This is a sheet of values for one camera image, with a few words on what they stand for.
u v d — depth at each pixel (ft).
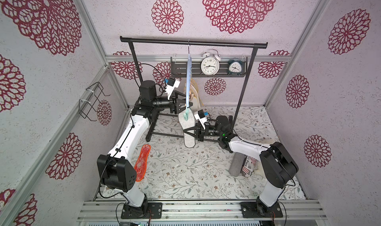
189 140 2.50
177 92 2.23
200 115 2.23
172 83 1.96
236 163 2.82
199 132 2.27
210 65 2.87
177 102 1.98
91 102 2.51
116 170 1.43
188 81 1.88
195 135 2.36
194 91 2.80
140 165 2.89
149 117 1.88
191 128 2.37
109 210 2.45
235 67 2.95
